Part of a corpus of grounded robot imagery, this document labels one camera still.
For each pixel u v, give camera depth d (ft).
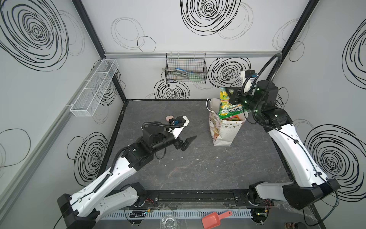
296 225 1.99
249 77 1.76
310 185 1.24
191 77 2.84
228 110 2.10
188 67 2.92
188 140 1.81
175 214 2.11
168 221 2.27
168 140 1.76
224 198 2.47
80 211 1.23
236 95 1.85
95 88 2.37
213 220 2.22
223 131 2.71
